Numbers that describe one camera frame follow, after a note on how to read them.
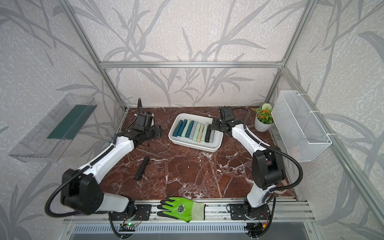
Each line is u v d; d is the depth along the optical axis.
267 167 0.46
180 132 1.02
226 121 0.69
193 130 1.02
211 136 1.00
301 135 0.62
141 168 0.87
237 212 0.73
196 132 1.02
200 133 1.02
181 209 0.74
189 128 1.05
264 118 0.94
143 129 0.64
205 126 1.05
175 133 1.02
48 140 0.65
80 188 0.43
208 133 1.02
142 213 0.73
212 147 0.92
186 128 1.05
